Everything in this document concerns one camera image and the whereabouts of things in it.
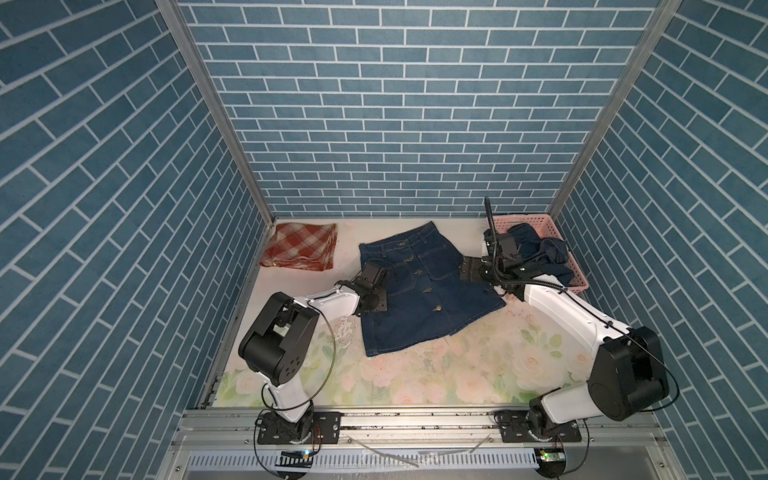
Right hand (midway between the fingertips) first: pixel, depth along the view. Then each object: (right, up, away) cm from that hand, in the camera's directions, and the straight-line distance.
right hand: (470, 262), depth 88 cm
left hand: (-27, -13, +7) cm, 31 cm away
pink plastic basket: (+36, +11, +25) cm, 45 cm away
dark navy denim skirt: (+30, +2, +14) cm, 33 cm away
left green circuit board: (-47, -47, -16) cm, 68 cm away
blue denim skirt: (-12, -12, +9) cm, 19 cm away
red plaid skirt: (-56, +5, +21) cm, 60 cm away
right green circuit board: (+17, -49, -15) cm, 54 cm away
